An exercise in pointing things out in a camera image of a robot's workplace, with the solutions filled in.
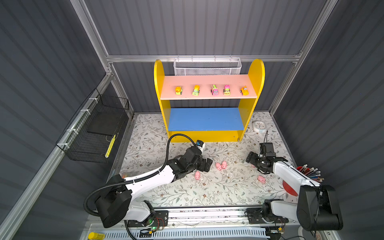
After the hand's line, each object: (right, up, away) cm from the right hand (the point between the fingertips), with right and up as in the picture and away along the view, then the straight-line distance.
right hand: (254, 161), depth 90 cm
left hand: (-30, +3, -9) cm, 31 cm away
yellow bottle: (-79, -25, -28) cm, 88 cm away
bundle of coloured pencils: (+22, -2, -17) cm, 28 cm away
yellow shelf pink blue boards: (-27, +23, +6) cm, 36 cm away
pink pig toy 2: (+2, -9, -5) cm, 11 cm away
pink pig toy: (-35, -8, -4) cm, 36 cm away
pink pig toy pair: (-22, -3, 0) cm, 22 cm away
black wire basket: (-87, +15, -19) cm, 91 cm away
